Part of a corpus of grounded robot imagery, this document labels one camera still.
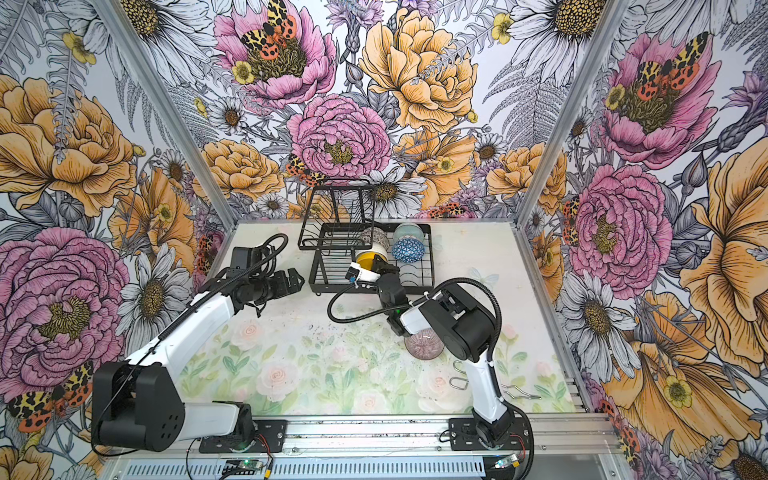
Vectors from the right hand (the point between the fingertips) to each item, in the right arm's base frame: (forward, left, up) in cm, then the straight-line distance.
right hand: (382, 258), depth 95 cm
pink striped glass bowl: (-24, -12, -12) cm, 29 cm away
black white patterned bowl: (+16, +3, -6) cm, 17 cm away
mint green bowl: (+17, -9, -5) cm, 20 cm away
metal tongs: (-34, -21, -13) cm, 42 cm away
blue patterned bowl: (+11, -9, -8) cm, 16 cm away
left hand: (-12, +26, +1) cm, 29 cm away
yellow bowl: (-1, +5, 0) cm, 5 cm away
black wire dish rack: (+19, +16, -3) cm, 25 cm away
